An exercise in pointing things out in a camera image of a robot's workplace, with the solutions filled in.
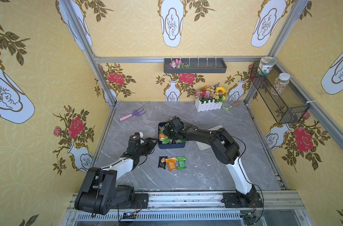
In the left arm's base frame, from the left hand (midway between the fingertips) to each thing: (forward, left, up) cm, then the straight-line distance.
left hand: (153, 140), depth 90 cm
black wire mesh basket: (+7, -78, +22) cm, 81 cm away
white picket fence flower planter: (+30, -41, +8) cm, 52 cm away
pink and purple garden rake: (+31, +16, -8) cm, 35 cm away
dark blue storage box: (+1, -7, -5) cm, 9 cm away
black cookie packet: (-12, -6, -6) cm, 15 cm away
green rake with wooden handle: (+30, -58, -6) cm, 66 cm away
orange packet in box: (+6, -5, -4) cm, 9 cm away
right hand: (+12, -9, -3) cm, 15 cm away
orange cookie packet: (-13, -12, -6) cm, 19 cm away
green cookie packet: (-13, -18, -5) cm, 22 cm away
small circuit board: (-39, +10, -9) cm, 41 cm away
